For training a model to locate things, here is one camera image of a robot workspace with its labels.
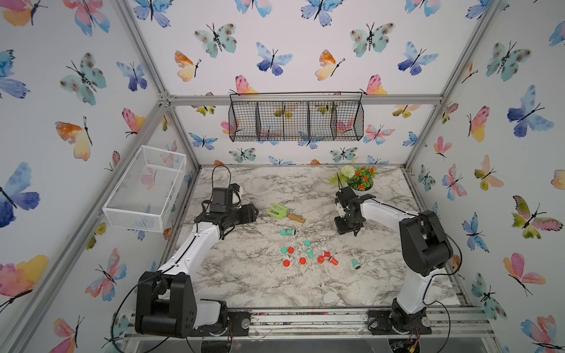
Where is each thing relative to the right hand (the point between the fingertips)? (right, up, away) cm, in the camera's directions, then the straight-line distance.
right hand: (345, 226), depth 95 cm
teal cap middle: (-16, -7, -2) cm, 17 cm away
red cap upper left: (-23, -9, -4) cm, 25 cm away
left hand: (-38, +8, -8) cm, 39 cm away
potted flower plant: (+6, +20, +1) cm, 21 cm away
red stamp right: (-6, -12, -9) cm, 16 cm away
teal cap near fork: (-26, -3, +1) cm, 27 cm away
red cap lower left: (-25, -13, -8) cm, 29 cm away
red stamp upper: (-9, -10, -6) cm, 15 cm away
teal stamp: (-16, -9, -6) cm, 19 cm away
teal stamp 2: (+2, -13, -8) cm, 16 cm away
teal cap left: (-26, -9, -4) cm, 28 cm away
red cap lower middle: (-18, -13, -7) cm, 23 cm away
